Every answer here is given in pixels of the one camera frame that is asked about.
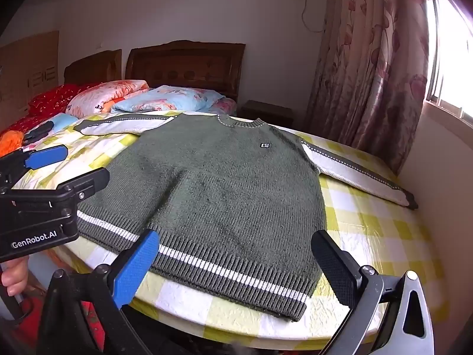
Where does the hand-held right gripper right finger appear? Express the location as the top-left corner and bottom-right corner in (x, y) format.
(310, 229), (435, 355)

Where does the black cloth item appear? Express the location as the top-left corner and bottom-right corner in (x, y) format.
(23, 122), (54, 146)

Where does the pink floral quilt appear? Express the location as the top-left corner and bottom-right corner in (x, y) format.
(66, 79), (150, 116)

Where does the red patterned blanket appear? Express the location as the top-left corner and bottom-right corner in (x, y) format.
(0, 83), (102, 134)

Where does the cardboard panel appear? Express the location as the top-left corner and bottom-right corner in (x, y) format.
(0, 30), (60, 120)

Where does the yellow checked tablecloth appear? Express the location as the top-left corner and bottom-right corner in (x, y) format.
(7, 110), (444, 341)

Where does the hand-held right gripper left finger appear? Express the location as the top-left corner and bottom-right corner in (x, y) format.
(37, 228), (161, 355)

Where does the light blue cloth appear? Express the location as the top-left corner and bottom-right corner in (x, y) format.
(47, 113), (80, 134)

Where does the large wooden headboard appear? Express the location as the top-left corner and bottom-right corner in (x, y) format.
(125, 41), (246, 101)

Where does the window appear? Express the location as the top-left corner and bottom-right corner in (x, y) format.
(425, 0), (473, 120)

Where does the small wooden headboard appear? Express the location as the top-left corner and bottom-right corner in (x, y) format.
(64, 50), (122, 86)

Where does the pink floral curtain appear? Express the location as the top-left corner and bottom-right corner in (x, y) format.
(303, 0), (440, 175)

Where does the orange cloth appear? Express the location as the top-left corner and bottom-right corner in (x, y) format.
(0, 131), (27, 158)

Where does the thin wall cable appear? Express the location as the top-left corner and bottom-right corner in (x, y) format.
(301, 0), (326, 32)

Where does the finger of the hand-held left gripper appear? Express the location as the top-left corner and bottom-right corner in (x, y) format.
(11, 167), (111, 205)
(0, 145), (69, 184)

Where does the person's left hand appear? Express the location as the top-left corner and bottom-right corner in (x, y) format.
(0, 257), (29, 297)

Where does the blue floral quilt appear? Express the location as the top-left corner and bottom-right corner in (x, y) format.
(111, 85), (226, 114)

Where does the green knit sweater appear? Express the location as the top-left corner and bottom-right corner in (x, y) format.
(73, 113), (419, 322)

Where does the dark wooden nightstand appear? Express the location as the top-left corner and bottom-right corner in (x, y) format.
(240, 100), (295, 129)

